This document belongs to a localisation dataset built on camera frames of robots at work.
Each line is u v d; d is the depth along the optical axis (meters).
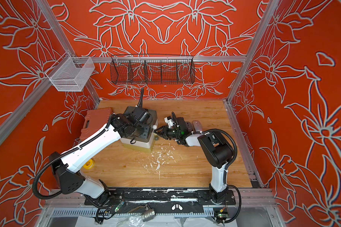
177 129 0.75
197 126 1.01
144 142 0.79
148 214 0.66
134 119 0.55
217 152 0.50
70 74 0.92
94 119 1.01
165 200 0.73
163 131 0.81
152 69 0.98
